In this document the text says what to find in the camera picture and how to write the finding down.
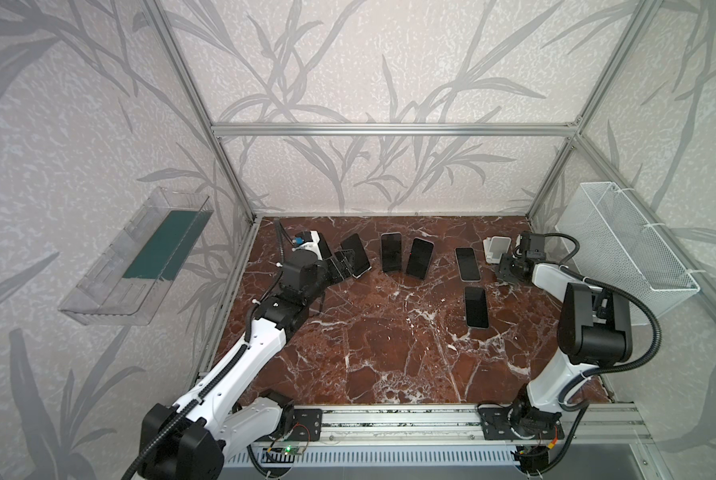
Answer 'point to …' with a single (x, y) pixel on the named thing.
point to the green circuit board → (289, 450)
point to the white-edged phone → (467, 265)
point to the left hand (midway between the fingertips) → (349, 247)
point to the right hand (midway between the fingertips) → (511, 255)
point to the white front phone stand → (494, 247)
